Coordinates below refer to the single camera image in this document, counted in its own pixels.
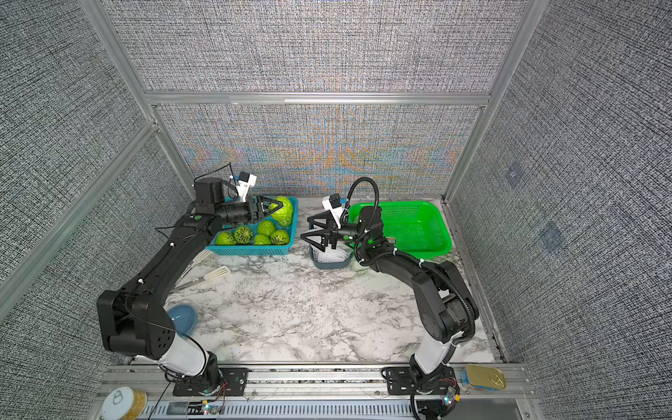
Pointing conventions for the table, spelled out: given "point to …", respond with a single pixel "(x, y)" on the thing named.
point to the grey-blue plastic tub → (329, 265)
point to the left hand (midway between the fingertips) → (282, 204)
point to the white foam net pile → (339, 254)
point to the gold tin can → (483, 376)
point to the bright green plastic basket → (416, 228)
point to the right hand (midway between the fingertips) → (305, 222)
